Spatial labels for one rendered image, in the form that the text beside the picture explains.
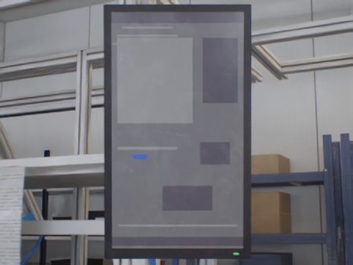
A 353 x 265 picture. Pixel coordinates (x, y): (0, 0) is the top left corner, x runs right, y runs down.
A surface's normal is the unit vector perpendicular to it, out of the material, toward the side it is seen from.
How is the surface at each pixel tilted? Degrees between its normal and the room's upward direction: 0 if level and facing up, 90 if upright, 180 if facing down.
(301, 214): 90
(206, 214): 101
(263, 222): 90
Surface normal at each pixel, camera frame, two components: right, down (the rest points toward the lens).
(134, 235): 0.00, 0.02
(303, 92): -0.43, -0.15
